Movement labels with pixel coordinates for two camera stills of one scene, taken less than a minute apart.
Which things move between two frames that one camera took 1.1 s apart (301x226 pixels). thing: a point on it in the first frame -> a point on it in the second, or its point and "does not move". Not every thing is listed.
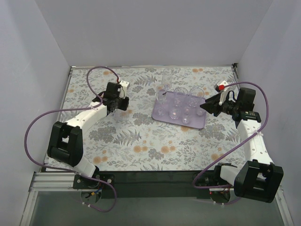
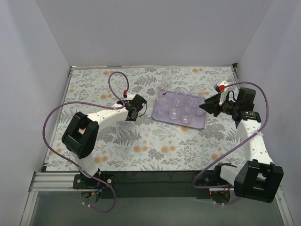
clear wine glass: (180, 95) does not move
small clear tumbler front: (186, 110) does not move
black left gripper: (122, 103) -> (139, 103)
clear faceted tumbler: (196, 97) does not move
